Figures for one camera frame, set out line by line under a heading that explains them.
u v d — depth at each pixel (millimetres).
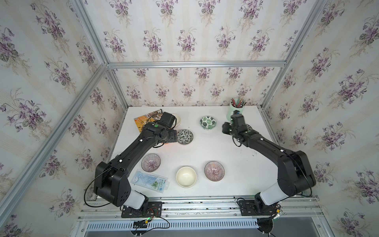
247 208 731
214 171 851
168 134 732
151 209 726
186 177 828
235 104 1029
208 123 1075
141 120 1082
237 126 692
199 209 747
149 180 823
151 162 882
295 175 440
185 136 1006
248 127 1012
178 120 1053
